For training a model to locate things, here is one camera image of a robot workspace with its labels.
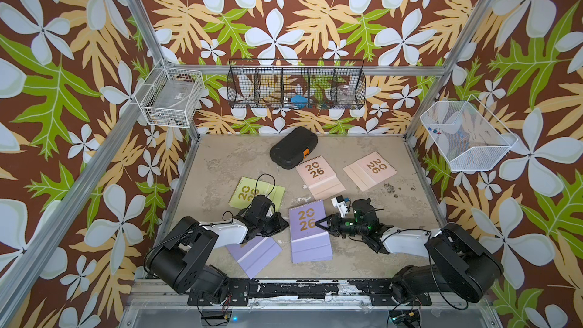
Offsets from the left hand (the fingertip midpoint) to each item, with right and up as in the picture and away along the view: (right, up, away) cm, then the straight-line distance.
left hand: (290, 221), depth 89 cm
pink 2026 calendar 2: (+37, +20, +16) cm, 45 cm away
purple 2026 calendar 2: (+7, -5, -7) cm, 12 cm away
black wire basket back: (+3, +58, +9) cm, 59 cm away
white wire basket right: (+66, +33, -5) cm, 74 cm away
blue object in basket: (+4, +49, +4) cm, 49 cm away
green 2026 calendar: (-19, +11, +10) cm, 24 cm away
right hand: (+9, +1, -7) cm, 11 cm away
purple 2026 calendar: (-13, -10, -7) cm, 18 cm away
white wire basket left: (-48, +49, -2) cm, 68 cm away
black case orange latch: (+1, +30, +20) cm, 36 cm away
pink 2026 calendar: (+14, +16, +13) cm, 25 cm away
